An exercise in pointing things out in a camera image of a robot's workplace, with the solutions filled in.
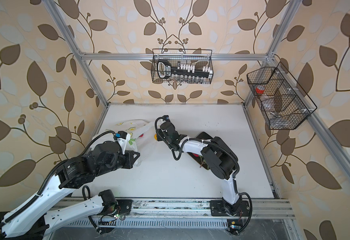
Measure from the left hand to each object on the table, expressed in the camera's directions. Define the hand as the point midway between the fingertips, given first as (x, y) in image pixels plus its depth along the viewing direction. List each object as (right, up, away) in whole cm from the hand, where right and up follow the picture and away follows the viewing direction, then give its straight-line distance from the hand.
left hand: (142, 155), depth 65 cm
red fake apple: (+27, -6, +24) cm, 37 cm away
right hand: (+3, +8, +28) cm, 29 cm away
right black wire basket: (+68, +23, +8) cm, 73 cm away
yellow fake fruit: (+2, +5, +22) cm, 23 cm away
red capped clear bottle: (+64, +33, +23) cm, 76 cm away
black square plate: (+28, -8, +24) cm, 38 cm away
